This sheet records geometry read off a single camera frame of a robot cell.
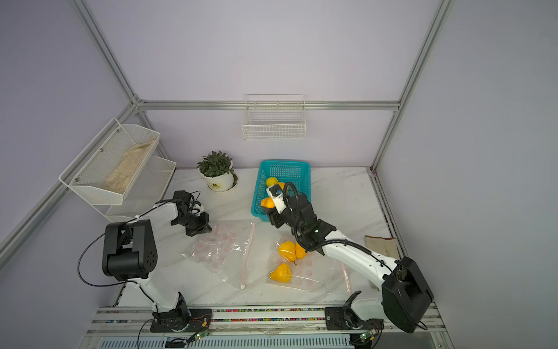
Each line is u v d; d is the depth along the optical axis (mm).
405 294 406
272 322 748
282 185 1101
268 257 889
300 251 864
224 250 888
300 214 565
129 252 499
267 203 729
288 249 849
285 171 1147
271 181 1081
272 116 954
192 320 732
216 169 957
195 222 835
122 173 778
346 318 658
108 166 757
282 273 782
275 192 649
